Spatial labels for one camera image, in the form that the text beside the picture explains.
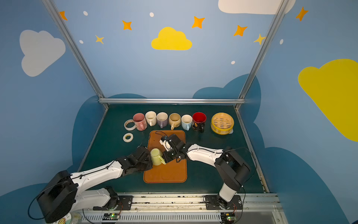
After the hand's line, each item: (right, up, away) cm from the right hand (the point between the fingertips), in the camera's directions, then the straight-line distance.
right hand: (164, 155), depth 86 cm
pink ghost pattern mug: (-19, +21, +13) cm, 31 cm away
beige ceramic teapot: (+5, +22, +17) cm, 28 cm away
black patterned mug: (+24, +21, +16) cm, 35 cm away
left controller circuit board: (-26, -28, -15) cm, 41 cm away
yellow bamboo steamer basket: (+42, +19, +18) cm, 49 cm away
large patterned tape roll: (-32, +21, +24) cm, 45 cm away
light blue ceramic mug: (+14, +21, +15) cm, 29 cm away
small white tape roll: (-27, +8, +15) cm, 32 cm away
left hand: (-5, -6, -1) cm, 8 cm away
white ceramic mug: (-13, +24, +18) cm, 32 cm away
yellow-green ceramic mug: (-4, +1, -4) cm, 6 cm away
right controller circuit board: (+35, -29, -15) cm, 47 cm away
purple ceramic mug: (-5, +23, +22) cm, 32 cm away
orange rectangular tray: (+7, -10, -2) cm, 12 cm away
